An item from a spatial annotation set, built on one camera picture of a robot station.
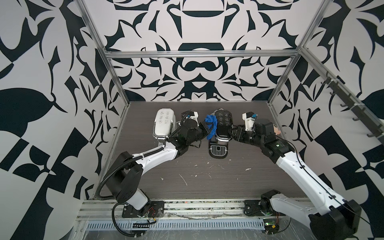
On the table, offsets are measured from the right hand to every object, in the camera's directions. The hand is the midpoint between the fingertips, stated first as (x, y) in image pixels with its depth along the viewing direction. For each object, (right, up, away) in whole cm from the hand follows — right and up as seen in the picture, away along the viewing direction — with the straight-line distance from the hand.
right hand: (229, 131), depth 78 cm
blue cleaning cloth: (-9, +5, 0) cm, 10 cm away
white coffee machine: (-33, +3, +2) cm, 33 cm away
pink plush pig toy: (+34, -1, +18) cm, 39 cm away
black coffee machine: (-3, -12, +16) cm, 20 cm away
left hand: (-7, +4, +1) cm, 8 cm away
